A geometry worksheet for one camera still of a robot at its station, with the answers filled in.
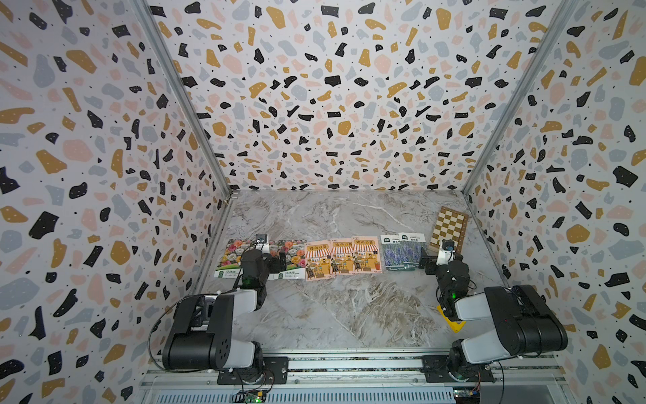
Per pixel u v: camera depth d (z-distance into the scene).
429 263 0.83
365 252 1.00
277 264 0.85
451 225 1.06
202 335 0.44
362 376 0.73
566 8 0.71
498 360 0.57
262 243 0.79
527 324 0.45
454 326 0.82
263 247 0.81
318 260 0.98
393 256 1.00
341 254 1.00
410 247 1.03
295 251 1.00
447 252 0.78
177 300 0.45
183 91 0.86
